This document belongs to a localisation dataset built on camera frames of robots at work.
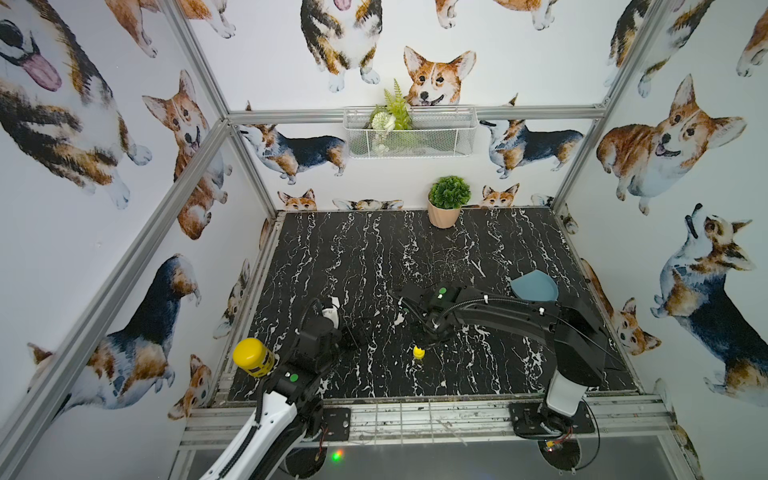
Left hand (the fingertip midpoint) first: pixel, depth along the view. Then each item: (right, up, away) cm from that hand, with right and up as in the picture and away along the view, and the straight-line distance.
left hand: (367, 319), depth 80 cm
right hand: (+14, -6, -1) cm, 16 cm away
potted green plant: (+25, +36, +26) cm, 51 cm away
